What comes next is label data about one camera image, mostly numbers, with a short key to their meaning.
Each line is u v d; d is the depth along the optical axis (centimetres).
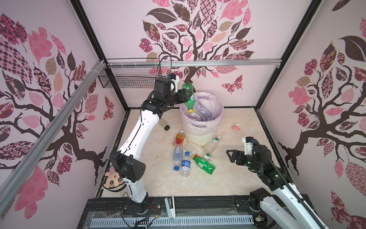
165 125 106
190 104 74
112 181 74
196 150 92
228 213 71
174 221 70
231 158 68
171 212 70
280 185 50
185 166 83
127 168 49
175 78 66
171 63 94
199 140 91
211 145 97
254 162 61
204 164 83
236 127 106
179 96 65
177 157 88
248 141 66
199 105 90
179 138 95
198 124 75
